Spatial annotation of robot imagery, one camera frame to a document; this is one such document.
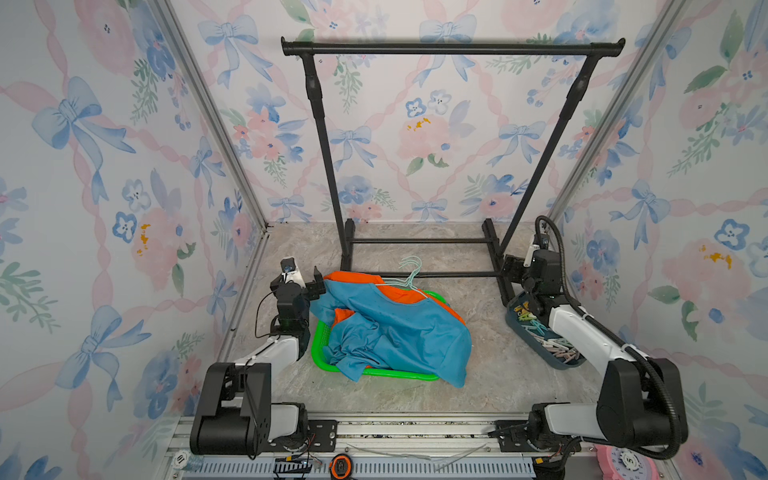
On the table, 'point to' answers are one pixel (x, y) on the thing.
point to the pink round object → (626, 464)
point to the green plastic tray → (327, 364)
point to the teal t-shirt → (376, 328)
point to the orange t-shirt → (399, 291)
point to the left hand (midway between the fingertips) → (302, 269)
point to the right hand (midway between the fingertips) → (526, 257)
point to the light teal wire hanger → (408, 281)
